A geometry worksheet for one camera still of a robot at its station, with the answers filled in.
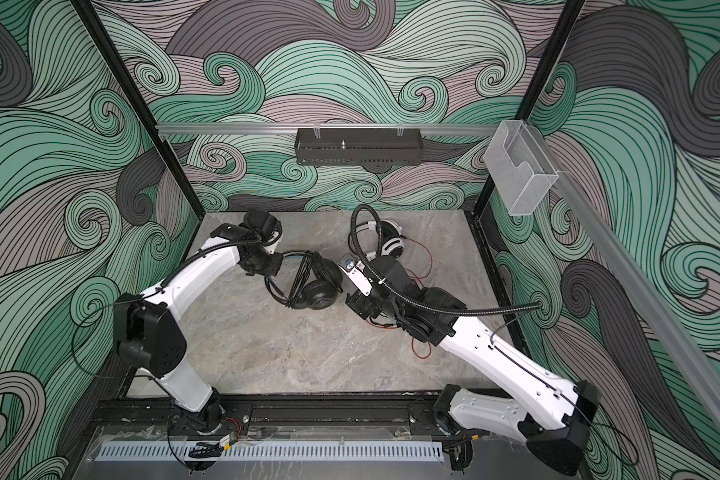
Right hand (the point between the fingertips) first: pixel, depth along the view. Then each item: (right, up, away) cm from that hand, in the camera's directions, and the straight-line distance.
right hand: (364, 279), depth 70 cm
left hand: (-26, +2, +17) cm, 31 cm away
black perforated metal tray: (-1, +40, +26) cm, 47 cm away
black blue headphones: (-13, -3, +8) cm, 15 cm away
